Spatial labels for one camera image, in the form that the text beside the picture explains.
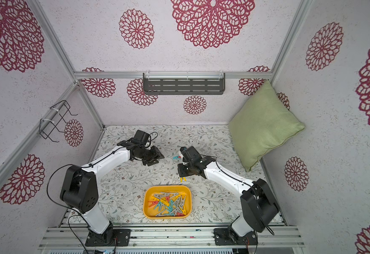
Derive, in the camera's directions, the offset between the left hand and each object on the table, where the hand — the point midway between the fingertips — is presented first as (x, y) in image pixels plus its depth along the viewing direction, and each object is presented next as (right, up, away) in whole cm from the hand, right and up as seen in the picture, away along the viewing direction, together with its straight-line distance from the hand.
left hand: (162, 158), depth 88 cm
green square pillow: (+54, +19, -3) cm, 57 cm away
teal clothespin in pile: (+7, -1, +14) cm, 16 cm away
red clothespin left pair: (-4, -23, -5) cm, 24 cm away
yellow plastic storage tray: (-6, -27, -7) cm, 28 cm away
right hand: (+9, -5, -3) cm, 11 cm away
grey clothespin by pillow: (0, -19, -2) cm, 19 cm away
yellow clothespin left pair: (-4, -21, -3) cm, 22 cm away
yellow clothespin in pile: (+12, -12, +7) cm, 18 cm away
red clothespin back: (+3, -21, -3) cm, 21 cm away
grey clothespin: (0, -27, -8) cm, 28 cm away
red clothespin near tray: (+10, -27, -8) cm, 30 cm away
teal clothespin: (-1, -24, -6) cm, 24 cm away
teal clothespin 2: (+5, -24, -6) cm, 26 cm away
